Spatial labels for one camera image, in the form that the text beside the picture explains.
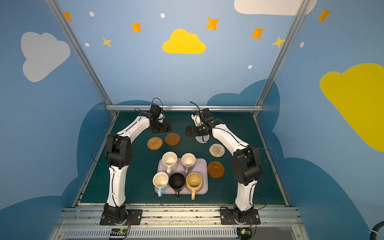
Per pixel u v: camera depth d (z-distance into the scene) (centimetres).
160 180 84
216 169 91
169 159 94
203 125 73
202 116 73
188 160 91
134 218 74
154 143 104
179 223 73
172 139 105
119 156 59
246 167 50
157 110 85
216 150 101
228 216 75
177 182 85
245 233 73
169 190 81
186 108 149
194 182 86
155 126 86
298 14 72
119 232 73
